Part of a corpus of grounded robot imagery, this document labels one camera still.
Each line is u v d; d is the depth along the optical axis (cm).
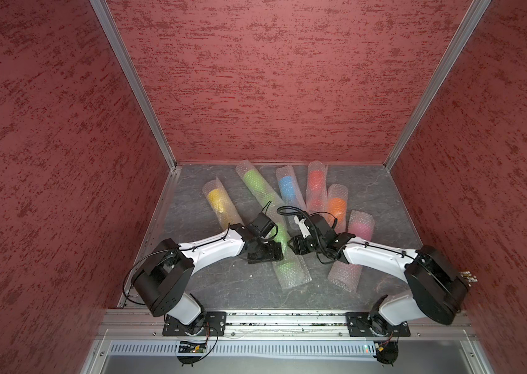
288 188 101
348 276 77
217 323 74
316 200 97
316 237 68
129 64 83
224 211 95
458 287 45
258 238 72
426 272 49
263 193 101
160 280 44
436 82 89
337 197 97
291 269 78
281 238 85
